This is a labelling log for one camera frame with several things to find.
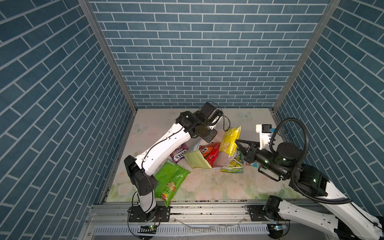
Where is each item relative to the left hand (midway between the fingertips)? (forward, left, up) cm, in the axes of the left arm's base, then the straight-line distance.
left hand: (210, 133), depth 74 cm
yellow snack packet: (-12, -6, +8) cm, 15 cm away
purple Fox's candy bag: (+1, +18, -25) cm, 31 cm away
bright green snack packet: (-13, +22, -24) cm, 35 cm away
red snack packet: (-8, -1, -9) cm, 12 cm away
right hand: (-12, -7, +12) cm, 18 cm away
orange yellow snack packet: (-2, +2, -14) cm, 14 cm away
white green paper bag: (-11, +7, -8) cm, 15 cm away
